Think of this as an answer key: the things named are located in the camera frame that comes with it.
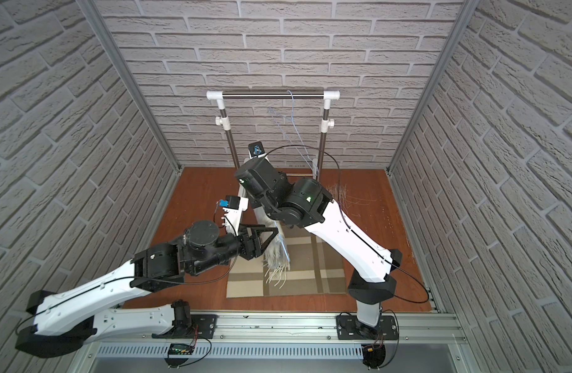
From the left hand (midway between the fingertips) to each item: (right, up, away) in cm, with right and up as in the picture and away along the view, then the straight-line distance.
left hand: (272, 221), depth 58 cm
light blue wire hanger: (-4, +42, +40) cm, 58 cm away
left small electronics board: (-31, -43, +15) cm, 55 cm away
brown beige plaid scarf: (+14, -22, +28) cm, 38 cm away
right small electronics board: (+30, -43, +12) cm, 53 cm away
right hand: (-5, +9, +1) cm, 11 cm away
